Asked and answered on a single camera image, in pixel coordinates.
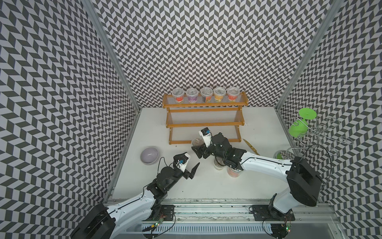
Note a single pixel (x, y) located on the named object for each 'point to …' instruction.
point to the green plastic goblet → (299, 128)
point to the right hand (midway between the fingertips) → (198, 145)
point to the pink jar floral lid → (233, 172)
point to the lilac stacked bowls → (149, 155)
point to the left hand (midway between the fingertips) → (191, 158)
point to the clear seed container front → (197, 142)
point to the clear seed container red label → (178, 93)
